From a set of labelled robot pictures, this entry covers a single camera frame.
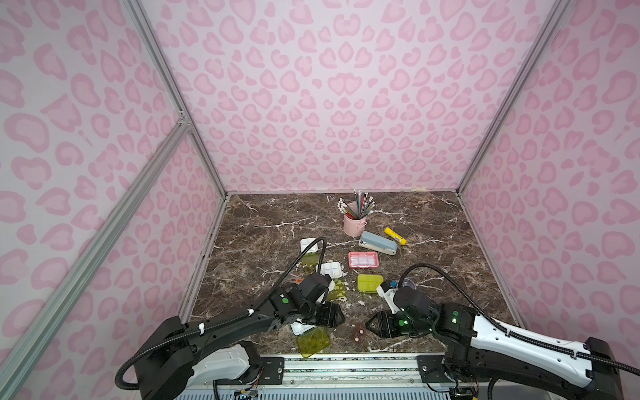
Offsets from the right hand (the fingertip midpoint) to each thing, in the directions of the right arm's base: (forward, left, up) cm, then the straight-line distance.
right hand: (372, 329), depth 72 cm
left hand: (+3, +10, -2) cm, 10 cm away
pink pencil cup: (+40, +4, -4) cm, 40 cm away
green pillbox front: (-2, +18, -10) cm, 21 cm away
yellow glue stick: (+39, -14, -9) cm, 42 cm away
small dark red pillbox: (+1, +3, -9) cm, 9 cm away
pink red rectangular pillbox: (+28, 0, -9) cm, 29 cm away
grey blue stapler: (+33, -6, -7) cm, 35 cm away
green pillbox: (+16, +10, -10) cm, 21 cm away
